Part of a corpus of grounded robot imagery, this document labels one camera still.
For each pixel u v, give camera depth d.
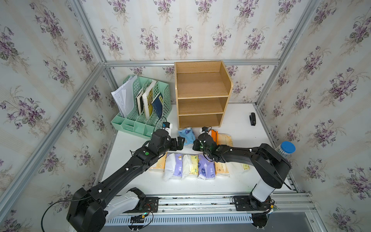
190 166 0.80
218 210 0.73
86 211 0.37
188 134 0.94
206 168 0.80
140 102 0.98
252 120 1.06
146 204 0.73
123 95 0.90
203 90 0.85
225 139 0.93
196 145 0.80
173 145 0.69
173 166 0.79
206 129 0.81
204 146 0.71
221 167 0.82
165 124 0.68
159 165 0.82
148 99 0.91
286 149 0.72
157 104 1.00
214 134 0.93
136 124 0.99
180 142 0.69
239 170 0.80
